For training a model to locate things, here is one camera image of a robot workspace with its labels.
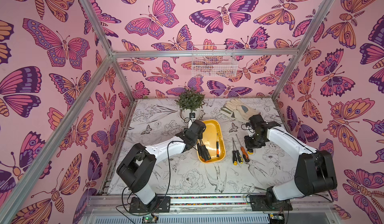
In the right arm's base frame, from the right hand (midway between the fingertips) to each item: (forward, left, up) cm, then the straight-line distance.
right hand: (246, 145), depth 87 cm
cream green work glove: (+38, -8, -6) cm, 39 cm away
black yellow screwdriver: (-6, +4, -5) cm, 8 cm away
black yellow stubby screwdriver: (-4, -1, 0) cm, 4 cm away
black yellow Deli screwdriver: (-7, +7, -4) cm, 11 cm away
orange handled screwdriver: (-5, +1, -4) cm, 6 cm away
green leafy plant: (+23, +33, +14) cm, 43 cm away
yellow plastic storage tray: (+6, +21, 0) cm, 22 cm away
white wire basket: (+44, +19, +28) cm, 56 cm away
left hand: (+9, +28, +5) cm, 30 cm away
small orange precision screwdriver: (0, +17, -3) cm, 17 cm away
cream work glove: (+32, +1, -4) cm, 32 cm away
